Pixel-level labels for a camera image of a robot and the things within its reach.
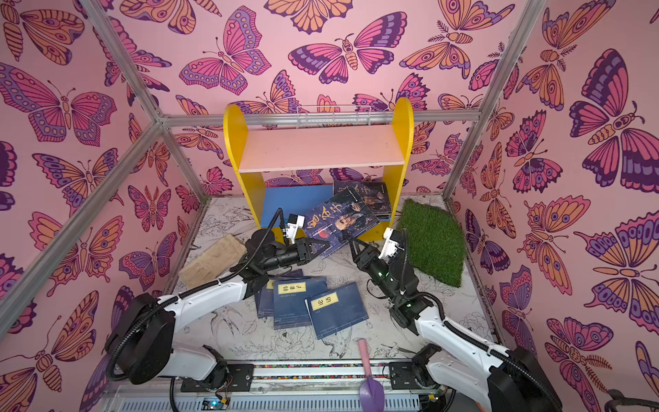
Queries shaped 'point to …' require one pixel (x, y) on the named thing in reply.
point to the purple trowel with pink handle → (371, 397)
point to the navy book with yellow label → (335, 310)
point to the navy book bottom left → (265, 300)
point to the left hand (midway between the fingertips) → (331, 245)
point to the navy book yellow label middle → (289, 296)
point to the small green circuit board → (211, 403)
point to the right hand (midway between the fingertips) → (351, 237)
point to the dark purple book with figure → (375, 196)
